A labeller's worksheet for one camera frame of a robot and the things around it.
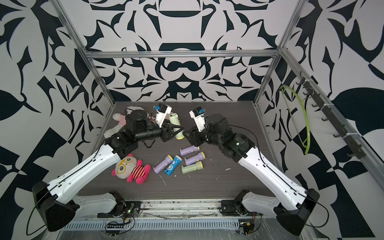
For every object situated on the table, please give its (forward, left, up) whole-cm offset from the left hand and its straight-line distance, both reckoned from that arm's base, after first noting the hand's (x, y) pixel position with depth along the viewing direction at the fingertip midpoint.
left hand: (180, 122), depth 66 cm
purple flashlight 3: (-6, +12, -31) cm, 34 cm away
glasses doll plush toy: (-9, +28, -27) cm, 40 cm away
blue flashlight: (-8, +6, -30) cm, 32 cm away
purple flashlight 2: (-2, -10, -30) cm, 32 cm away
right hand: (-2, -3, -2) cm, 4 cm away
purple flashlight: (+3, -4, -31) cm, 31 cm away
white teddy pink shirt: (+21, +39, -23) cm, 50 cm away
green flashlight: (-9, -2, -31) cm, 32 cm away
